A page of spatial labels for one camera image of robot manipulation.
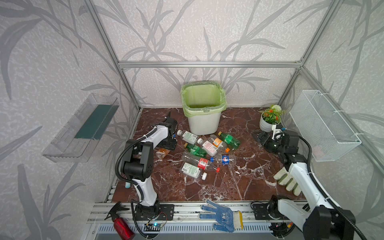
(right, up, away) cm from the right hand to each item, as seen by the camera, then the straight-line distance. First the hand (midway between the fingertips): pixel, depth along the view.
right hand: (256, 132), depth 82 cm
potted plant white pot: (+14, +9, +11) cm, 20 cm away
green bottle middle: (-34, -12, +11) cm, 38 cm away
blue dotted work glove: (-18, -41, -11) cm, 46 cm away
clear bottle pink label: (-26, -11, +11) cm, 30 cm away
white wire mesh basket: (+23, +1, -19) cm, 30 cm away
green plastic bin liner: (-29, +22, +19) cm, 41 cm away
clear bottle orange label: (-19, -8, +12) cm, 24 cm away
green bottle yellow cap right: (-10, -8, +12) cm, 18 cm away
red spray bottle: (-67, -42, -15) cm, 81 cm away
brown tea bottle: (-55, -13, +7) cm, 56 cm away
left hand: (-52, -7, +12) cm, 54 cm away
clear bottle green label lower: (-36, -22, +2) cm, 42 cm away
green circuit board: (-54, -45, -10) cm, 71 cm away
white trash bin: (-28, +4, +20) cm, 34 cm away
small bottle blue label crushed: (-17, -17, +4) cm, 24 cm away
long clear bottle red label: (-30, -18, +2) cm, 35 cm away
